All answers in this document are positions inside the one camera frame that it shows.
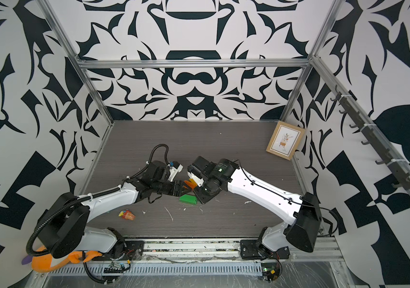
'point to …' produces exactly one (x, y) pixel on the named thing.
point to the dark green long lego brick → (188, 199)
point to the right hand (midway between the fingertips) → (199, 194)
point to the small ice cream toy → (127, 215)
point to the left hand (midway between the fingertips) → (187, 186)
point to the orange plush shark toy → (42, 263)
